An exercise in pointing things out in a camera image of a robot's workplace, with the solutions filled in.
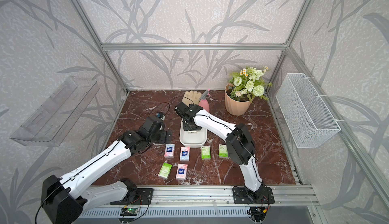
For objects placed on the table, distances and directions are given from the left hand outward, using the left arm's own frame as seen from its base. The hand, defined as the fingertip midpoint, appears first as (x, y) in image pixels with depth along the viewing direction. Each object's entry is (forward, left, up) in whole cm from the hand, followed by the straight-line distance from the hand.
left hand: (164, 132), depth 80 cm
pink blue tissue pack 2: (-7, -10, -12) cm, 18 cm away
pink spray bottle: (+23, -21, -3) cm, 31 cm away
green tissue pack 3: (-16, -1, -12) cm, 20 cm away
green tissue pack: (-6, -22, -12) cm, 26 cm away
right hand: (+7, -13, -6) cm, 16 cm away
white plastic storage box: (+2, -14, -12) cm, 19 cm away
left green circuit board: (-33, +14, -16) cm, 40 cm away
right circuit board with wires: (-34, -47, -16) cm, 60 cm away
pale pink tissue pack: (-17, -9, -12) cm, 23 cm away
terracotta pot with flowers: (+23, -43, +11) cm, 50 cm away
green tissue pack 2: (-5, -32, -12) cm, 35 cm away
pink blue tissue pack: (-5, -1, -13) cm, 14 cm away
